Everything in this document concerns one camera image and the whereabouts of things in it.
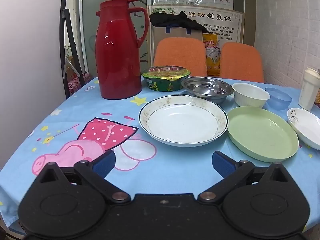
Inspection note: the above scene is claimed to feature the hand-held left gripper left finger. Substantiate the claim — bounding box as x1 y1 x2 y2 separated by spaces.
36 151 131 204

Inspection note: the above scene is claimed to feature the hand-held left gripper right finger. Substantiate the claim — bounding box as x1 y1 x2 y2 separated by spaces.
197 151 292 204

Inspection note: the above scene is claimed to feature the light green plate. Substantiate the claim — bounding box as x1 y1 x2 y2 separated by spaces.
227 106 299 162

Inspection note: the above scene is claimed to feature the large white rimmed plate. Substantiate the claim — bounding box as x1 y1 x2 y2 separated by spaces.
139 95 229 147

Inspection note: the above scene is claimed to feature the white ribbed bowl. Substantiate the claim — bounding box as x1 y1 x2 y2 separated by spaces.
232 83 271 109

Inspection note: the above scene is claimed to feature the stainless steel bowl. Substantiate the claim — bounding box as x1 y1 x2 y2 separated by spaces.
181 77 235 105

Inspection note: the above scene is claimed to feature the blue plastic bowl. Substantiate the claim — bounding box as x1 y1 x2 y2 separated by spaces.
265 87 293 110

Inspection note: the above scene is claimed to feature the small white printed dish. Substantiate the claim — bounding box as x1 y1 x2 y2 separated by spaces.
287 108 320 151

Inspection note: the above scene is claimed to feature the blue cartoon printed tablecloth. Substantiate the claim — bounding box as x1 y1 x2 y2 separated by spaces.
0 76 320 235

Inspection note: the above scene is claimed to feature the red floral cloth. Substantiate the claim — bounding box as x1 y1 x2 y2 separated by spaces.
68 72 97 95

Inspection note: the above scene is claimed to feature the green instant noodle bowl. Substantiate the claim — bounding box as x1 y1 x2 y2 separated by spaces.
141 66 191 92

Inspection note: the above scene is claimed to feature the orange chair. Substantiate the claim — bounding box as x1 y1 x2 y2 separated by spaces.
219 42 265 83
153 37 208 77

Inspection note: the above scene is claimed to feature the yellow snack bag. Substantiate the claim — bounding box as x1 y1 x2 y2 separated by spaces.
202 33 222 77

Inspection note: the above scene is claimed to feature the red thermos jug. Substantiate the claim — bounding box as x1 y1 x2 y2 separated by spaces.
95 0 150 100

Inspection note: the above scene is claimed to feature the white tumbler cup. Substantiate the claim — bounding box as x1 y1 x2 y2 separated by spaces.
298 67 320 111

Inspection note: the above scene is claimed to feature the brown paper bag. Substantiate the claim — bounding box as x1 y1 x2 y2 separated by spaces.
152 26 203 43

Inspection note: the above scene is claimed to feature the white panel board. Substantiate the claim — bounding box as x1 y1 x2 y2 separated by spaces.
0 0 69 165

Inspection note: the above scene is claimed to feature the black cloth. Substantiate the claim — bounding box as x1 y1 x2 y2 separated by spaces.
149 12 206 31

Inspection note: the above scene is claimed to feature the framed wall poster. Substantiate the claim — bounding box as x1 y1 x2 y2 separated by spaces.
147 4 245 67

